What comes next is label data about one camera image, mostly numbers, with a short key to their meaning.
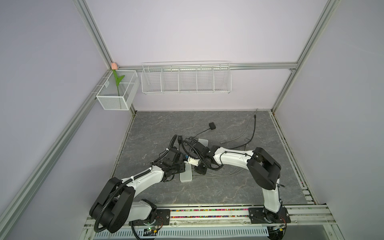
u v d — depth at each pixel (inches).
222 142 40.2
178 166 32.1
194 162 31.8
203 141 40.2
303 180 35.6
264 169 19.6
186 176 34.4
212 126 43.7
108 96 32.3
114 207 16.3
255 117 46.0
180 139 39.3
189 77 39.0
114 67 35.1
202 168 31.2
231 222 29.1
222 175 34.3
